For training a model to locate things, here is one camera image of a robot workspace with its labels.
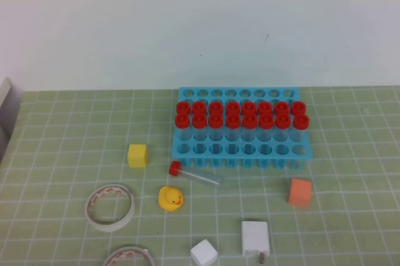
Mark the red-capped clear tube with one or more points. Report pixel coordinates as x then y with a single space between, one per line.
176 169

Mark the red-capped tube row 3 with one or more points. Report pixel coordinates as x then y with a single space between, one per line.
215 123
216 107

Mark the red-capped tube row 4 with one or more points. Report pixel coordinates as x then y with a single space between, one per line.
233 108
233 125

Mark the orange foam cube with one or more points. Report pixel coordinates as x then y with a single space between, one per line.
300 192

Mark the red-capped tube row 7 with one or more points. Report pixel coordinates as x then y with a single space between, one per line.
281 108
282 124

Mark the red-capped tube back row 3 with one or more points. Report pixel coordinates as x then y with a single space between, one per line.
216 107

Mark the red-capped tube back row 1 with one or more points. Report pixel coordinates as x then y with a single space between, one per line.
183 107

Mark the yellow foam cube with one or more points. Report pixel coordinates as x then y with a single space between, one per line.
137 156

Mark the red-capped tube back row 4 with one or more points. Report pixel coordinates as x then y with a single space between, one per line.
233 108

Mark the red-capped tube back row 8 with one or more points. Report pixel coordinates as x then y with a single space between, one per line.
298 108

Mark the white foam cube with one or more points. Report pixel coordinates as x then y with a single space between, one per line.
204 254

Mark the red-capped tube front row 7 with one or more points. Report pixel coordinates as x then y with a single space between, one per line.
282 124

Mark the red-capped tube front row 4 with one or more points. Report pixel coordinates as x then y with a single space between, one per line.
233 125

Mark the grey panel at left edge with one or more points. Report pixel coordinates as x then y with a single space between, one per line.
10 105

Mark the red-capped tube front row 1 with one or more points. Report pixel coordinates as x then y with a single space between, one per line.
182 123

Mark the yellow rubber duck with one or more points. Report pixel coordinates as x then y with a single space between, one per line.
170 198

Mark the red-capped tube row 2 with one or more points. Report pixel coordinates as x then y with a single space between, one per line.
199 108
199 123

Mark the red-capped tube back row 2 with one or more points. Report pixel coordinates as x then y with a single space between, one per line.
199 108

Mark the red-capped tube row 8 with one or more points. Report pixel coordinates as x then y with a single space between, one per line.
300 125
298 108

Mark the red-capped tube front row 8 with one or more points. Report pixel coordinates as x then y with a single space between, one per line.
300 125

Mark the white tape roll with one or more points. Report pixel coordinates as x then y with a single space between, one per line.
129 253
110 208

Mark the red-capped tube front row 5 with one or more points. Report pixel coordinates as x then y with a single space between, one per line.
249 126

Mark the blue test tube rack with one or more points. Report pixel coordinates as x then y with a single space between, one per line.
239 152

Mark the red-capped tube front row 6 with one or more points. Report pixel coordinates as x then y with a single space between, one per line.
265 126

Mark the red-capped tube front row 2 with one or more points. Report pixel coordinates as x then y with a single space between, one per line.
199 123

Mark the red-capped tube back row 7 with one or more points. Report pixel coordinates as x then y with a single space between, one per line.
281 108

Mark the white power adapter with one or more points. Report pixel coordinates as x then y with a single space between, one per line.
255 240

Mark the red-capped tube row 1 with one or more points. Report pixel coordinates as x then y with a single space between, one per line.
183 107
182 123

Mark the red-capped tube back row 5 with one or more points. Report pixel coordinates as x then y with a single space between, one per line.
248 108

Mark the red-capped tube row 5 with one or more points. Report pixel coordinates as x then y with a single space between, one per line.
249 126
248 108

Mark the red-capped tube back row 6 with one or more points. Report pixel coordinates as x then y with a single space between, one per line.
264 108

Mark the red-capped tube row 6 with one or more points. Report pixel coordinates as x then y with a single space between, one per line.
264 108
265 126

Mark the red-capped tube front row 3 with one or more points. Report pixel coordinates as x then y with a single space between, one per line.
215 123

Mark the green grid cutting mat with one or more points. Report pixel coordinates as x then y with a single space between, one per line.
67 144

